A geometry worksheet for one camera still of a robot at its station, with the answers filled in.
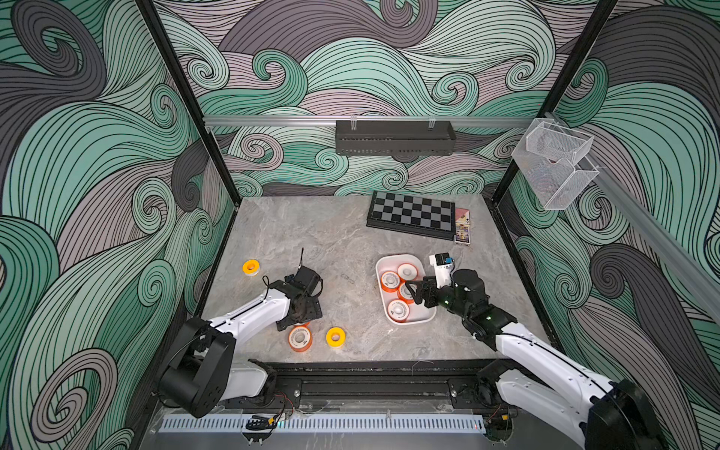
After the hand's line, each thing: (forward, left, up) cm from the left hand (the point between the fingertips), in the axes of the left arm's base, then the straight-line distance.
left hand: (305, 313), depth 86 cm
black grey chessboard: (+40, -39, +2) cm, 56 cm away
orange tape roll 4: (+1, -30, 0) cm, 30 cm away
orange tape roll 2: (+11, -28, 0) cm, 30 cm away
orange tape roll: (+17, +22, -1) cm, 28 cm away
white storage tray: (0, -36, 0) cm, 36 cm away
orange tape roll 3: (+15, -34, +1) cm, 37 cm away
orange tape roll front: (-7, 0, 0) cm, 7 cm away
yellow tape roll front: (-7, -10, -1) cm, 12 cm away
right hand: (+6, -35, +11) cm, 37 cm away
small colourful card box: (+32, -58, 0) cm, 66 cm away
